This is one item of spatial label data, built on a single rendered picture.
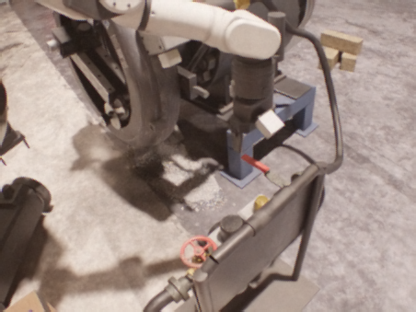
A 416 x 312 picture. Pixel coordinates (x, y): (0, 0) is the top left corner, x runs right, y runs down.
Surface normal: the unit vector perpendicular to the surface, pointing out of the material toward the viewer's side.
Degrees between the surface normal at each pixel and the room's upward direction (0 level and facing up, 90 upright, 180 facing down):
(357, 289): 0
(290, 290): 0
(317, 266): 0
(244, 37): 90
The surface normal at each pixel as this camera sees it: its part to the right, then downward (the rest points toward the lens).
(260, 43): 0.32, 0.60
